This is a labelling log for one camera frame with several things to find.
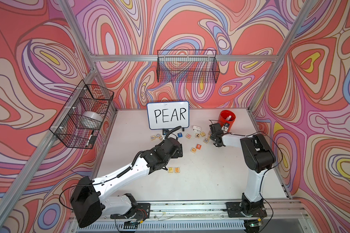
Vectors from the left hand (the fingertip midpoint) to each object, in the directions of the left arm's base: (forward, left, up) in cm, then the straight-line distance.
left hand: (176, 147), depth 79 cm
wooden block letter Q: (+7, -11, -15) cm, 20 cm away
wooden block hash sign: (+20, -19, -16) cm, 32 cm away
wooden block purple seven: (+18, -15, -14) cm, 28 cm away
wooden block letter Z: (+18, -9, -15) cm, 25 cm away
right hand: (+17, -31, -17) cm, 39 cm away
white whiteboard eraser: (+24, -15, -13) cm, 31 cm away
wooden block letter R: (+14, -21, -14) cm, 28 cm away
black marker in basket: (-3, +44, +9) cm, 45 cm away
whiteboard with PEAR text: (+29, +6, -4) cm, 30 cm away
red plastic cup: (+28, -36, -5) cm, 46 cm away
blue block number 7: (+19, -3, -15) cm, 24 cm away
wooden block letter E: (-7, 0, -15) cm, 17 cm away
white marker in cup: (+27, -37, -6) cm, 46 cm away
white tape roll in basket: (+10, +43, +16) cm, 47 cm away
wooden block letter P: (-6, +3, -15) cm, 17 cm away
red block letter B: (+9, -15, -14) cm, 23 cm away
